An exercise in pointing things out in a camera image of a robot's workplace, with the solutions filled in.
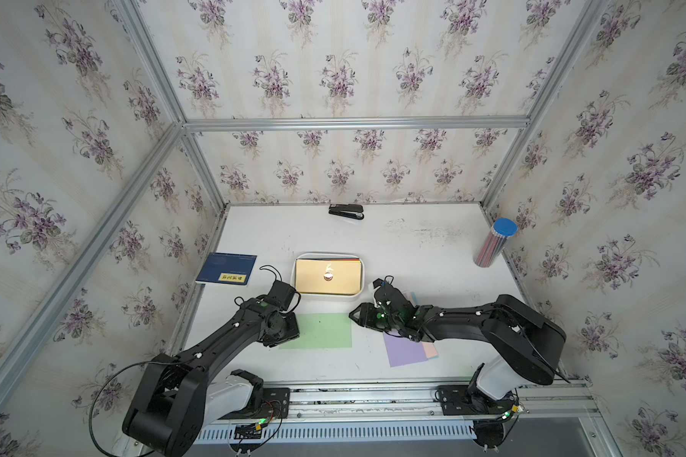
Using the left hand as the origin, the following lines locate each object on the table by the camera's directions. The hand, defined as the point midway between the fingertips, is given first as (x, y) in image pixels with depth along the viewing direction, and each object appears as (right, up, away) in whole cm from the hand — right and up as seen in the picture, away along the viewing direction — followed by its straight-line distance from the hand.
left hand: (296, 336), depth 84 cm
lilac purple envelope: (+32, -4, -2) cm, 32 cm away
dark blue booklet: (-27, +18, +14) cm, 35 cm away
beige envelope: (+7, +17, +9) cm, 20 cm away
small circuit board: (-9, -19, -13) cm, 25 cm away
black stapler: (+17, +40, +32) cm, 54 cm away
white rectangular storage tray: (+9, +23, +12) cm, 28 cm away
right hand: (+18, +5, +1) cm, 18 cm away
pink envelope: (+40, -3, -2) cm, 40 cm away
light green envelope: (+7, 0, +4) cm, 8 cm away
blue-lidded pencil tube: (+63, +28, +6) cm, 70 cm away
